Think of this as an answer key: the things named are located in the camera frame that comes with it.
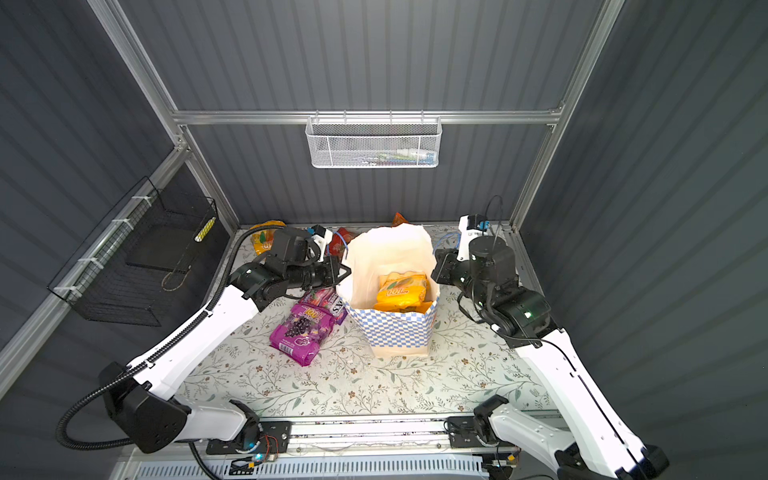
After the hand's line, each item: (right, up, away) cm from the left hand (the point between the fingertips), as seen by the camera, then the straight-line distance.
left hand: (351, 269), depth 74 cm
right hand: (+20, +4, -9) cm, 23 cm away
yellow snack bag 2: (-38, +9, +37) cm, 54 cm away
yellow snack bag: (+13, -6, +7) cm, 16 cm away
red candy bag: (-3, +6, -5) cm, 8 cm away
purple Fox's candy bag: (-11, -11, +23) cm, 27 cm away
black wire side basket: (-53, +1, -1) cm, 54 cm away
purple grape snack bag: (-16, -19, +11) cm, 28 cm away
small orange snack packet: (+13, +18, +46) cm, 51 cm away
